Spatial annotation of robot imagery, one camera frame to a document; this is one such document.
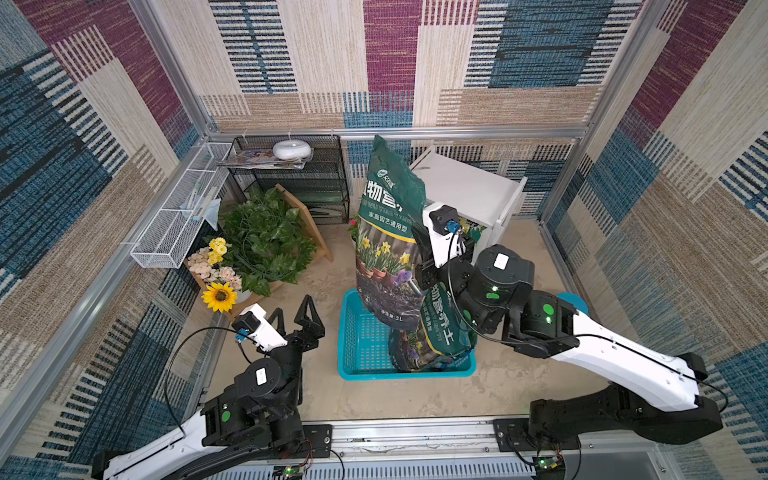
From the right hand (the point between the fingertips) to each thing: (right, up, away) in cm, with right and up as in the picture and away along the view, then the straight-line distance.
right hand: (419, 227), depth 53 cm
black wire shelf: (-28, +21, +38) cm, 51 cm away
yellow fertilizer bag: (+20, +1, +35) cm, 40 cm away
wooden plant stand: (-27, -3, +47) cm, 55 cm away
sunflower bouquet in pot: (-45, -12, +20) cm, 51 cm away
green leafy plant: (-39, -2, +32) cm, 50 cm away
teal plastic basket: (-12, -34, +36) cm, 51 cm away
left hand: (-24, -15, +10) cm, 30 cm away
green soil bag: (+8, -22, +15) cm, 28 cm away
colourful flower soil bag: (+5, -30, +18) cm, 36 cm away
